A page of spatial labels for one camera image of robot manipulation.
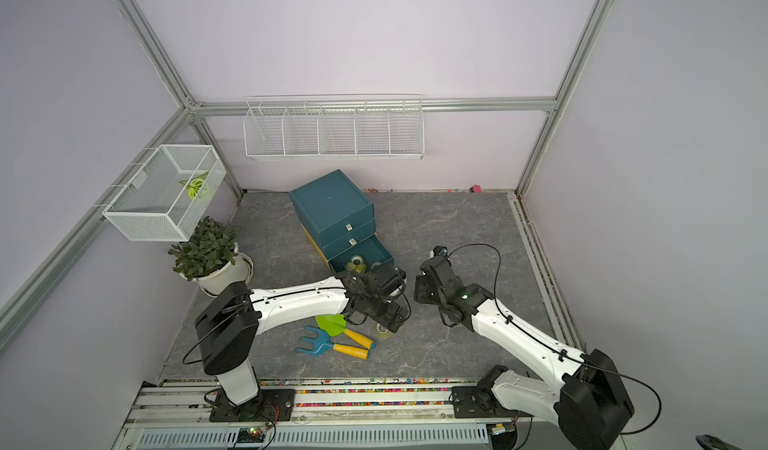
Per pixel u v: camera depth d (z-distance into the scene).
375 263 0.97
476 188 1.24
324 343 0.82
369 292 0.64
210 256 0.80
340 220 0.83
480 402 0.64
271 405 0.73
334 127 0.99
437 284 0.63
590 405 0.39
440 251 0.74
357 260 0.99
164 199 0.82
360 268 0.94
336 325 0.86
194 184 0.81
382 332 0.85
